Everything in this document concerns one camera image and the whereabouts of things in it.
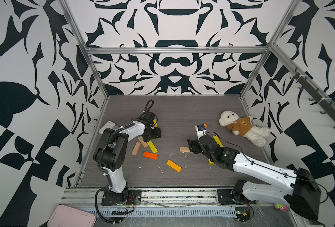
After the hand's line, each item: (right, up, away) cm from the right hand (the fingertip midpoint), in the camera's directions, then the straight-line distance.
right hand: (192, 137), depth 81 cm
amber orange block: (-10, -17, +4) cm, 20 cm away
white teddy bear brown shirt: (+35, +5, +12) cm, 38 cm away
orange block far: (+13, +5, +21) cm, 25 cm away
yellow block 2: (+19, -4, +12) cm, 23 cm away
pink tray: (-62, -34, -13) cm, 72 cm away
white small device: (-54, +6, +19) cm, 57 cm away
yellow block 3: (-23, +7, +24) cm, 34 cm away
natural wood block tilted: (-28, -7, +11) cm, 31 cm away
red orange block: (-25, -12, +7) cm, 28 cm away
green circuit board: (+24, -36, -10) cm, 44 cm away
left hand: (-22, -1, +15) cm, 27 cm away
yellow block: (-24, -8, +10) cm, 27 cm away
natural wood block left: (-34, -9, +10) cm, 37 cm away
